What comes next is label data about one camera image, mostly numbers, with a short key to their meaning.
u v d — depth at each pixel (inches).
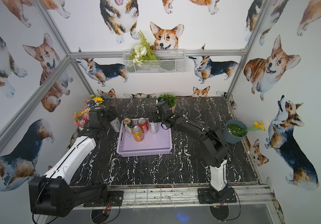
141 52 30.5
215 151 19.6
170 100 39.6
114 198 28.9
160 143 38.2
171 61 36.4
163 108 27.5
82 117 35.7
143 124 36.7
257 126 32.0
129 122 36.6
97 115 23.8
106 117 25.7
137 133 35.1
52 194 15.3
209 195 26.2
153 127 36.4
